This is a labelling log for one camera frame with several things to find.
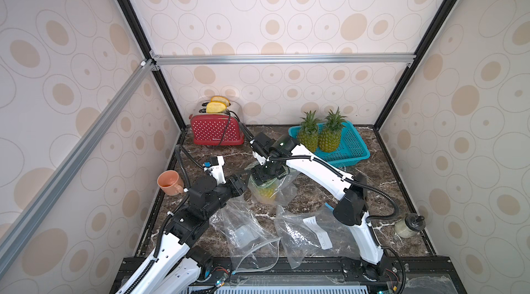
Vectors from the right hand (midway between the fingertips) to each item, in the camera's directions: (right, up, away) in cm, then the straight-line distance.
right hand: (259, 183), depth 80 cm
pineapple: (+33, +20, +17) cm, 42 cm away
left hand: (-2, +6, -12) cm, 13 cm away
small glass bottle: (+55, -14, -6) cm, 57 cm away
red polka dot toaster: (-26, +23, +23) cm, 42 cm away
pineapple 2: (+3, -2, -6) cm, 7 cm away
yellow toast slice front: (-23, +34, +22) cm, 47 cm away
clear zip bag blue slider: (+21, -16, -8) cm, 27 cm away
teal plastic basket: (+47, +13, +25) cm, 55 cm away
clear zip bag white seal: (-2, -19, -12) cm, 22 cm away
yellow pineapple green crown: (+22, +20, +16) cm, 34 cm away
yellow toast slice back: (-22, +39, +26) cm, 52 cm away
